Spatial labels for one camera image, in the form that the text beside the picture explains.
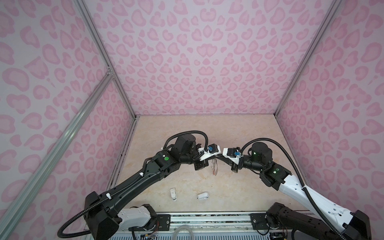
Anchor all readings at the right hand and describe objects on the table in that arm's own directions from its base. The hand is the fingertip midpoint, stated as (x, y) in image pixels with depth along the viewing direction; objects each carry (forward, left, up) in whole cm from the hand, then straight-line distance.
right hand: (219, 154), depth 68 cm
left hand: (0, +2, 0) cm, 2 cm away
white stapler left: (-11, +23, -22) cm, 34 cm away
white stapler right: (-11, +7, -25) cm, 28 cm away
